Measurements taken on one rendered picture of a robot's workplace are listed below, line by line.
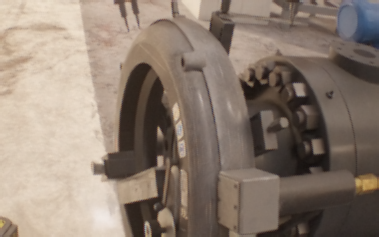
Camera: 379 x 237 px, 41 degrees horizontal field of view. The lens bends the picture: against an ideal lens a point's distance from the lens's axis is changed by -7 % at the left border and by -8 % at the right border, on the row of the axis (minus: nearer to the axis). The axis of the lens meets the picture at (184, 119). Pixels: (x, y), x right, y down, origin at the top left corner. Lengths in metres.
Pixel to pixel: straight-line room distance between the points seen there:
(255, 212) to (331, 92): 0.47
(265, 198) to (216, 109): 0.21
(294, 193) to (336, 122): 0.34
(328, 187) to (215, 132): 0.25
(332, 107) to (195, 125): 0.41
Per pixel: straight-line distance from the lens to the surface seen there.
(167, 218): 1.21
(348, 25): 1.77
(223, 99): 1.07
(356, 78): 1.46
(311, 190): 1.04
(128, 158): 1.49
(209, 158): 1.05
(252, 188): 0.96
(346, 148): 1.32
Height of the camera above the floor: 1.32
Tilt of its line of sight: 26 degrees down
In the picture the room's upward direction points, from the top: 8 degrees clockwise
